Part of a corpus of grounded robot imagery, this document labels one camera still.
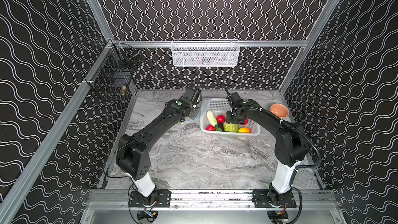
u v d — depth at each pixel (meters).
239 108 0.67
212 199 0.76
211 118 1.00
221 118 0.98
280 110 1.04
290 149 0.50
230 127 0.90
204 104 0.99
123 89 0.80
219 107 1.06
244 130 0.95
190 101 0.64
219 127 0.90
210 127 0.93
